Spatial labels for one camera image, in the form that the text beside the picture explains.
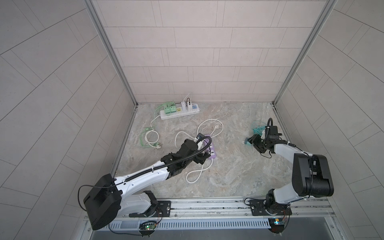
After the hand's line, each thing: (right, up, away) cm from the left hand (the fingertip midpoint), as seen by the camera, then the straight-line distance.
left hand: (204, 145), depth 79 cm
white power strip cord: (-28, -3, +12) cm, 31 cm away
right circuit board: (+33, -34, -11) cm, 49 cm away
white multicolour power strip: (-6, +21, +30) cm, 37 cm away
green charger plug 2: (-26, +20, +25) cm, 41 cm away
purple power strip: (+5, -5, +9) cm, 11 cm away
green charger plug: (-22, +21, +25) cm, 39 cm away
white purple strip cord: (-4, +6, +20) cm, 21 cm away
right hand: (+29, 0, +14) cm, 32 cm away
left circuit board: (-26, -32, -15) cm, 44 cm away
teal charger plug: (+27, -1, +13) cm, 30 cm away
